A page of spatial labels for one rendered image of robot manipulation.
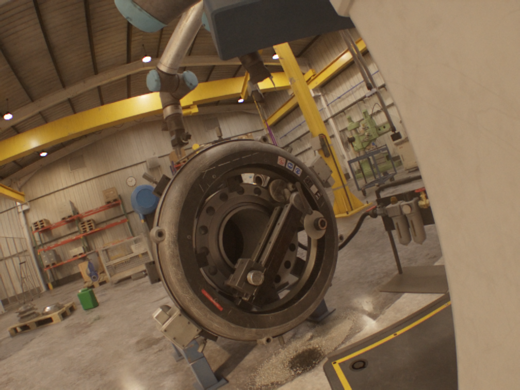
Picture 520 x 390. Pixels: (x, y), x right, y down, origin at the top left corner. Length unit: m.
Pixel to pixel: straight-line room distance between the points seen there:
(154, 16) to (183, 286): 0.72
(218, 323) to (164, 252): 0.29
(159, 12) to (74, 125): 12.19
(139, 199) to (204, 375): 0.96
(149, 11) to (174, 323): 0.84
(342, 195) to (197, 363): 3.80
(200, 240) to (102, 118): 11.77
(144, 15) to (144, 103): 12.20
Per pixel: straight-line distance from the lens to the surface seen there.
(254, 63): 1.02
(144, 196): 1.60
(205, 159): 0.94
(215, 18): 0.44
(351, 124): 13.06
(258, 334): 1.00
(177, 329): 0.92
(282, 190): 1.10
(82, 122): 12.72
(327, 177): 1.26
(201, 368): 1.34
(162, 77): 1.17
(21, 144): 13.29
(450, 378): 0.58
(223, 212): 1.05
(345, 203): 4.65
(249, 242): 1.37
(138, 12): 0.65
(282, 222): 1.00
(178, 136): 1.28
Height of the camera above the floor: 0.74
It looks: 1 degrees up
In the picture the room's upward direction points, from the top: 20 degrees counter-clockwise
